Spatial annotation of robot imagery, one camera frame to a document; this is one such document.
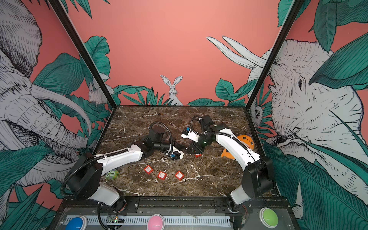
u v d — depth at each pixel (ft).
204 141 2.22
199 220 2.31
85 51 2.86
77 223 2.22
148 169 2.80
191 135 2.31
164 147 2.33
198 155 3.03
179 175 2.74
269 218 2.28
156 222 2.23
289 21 2.41
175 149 2.24
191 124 3.55
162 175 2.71
